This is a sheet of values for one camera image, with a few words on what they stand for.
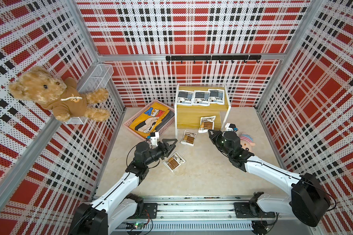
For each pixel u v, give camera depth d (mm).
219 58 887
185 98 786
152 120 1041
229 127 749
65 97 551
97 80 867
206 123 836
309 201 405
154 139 740
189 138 1010
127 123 1043
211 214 734
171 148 725
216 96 800
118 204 487
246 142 929
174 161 893
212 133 800
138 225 690
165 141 703
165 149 675
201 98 786
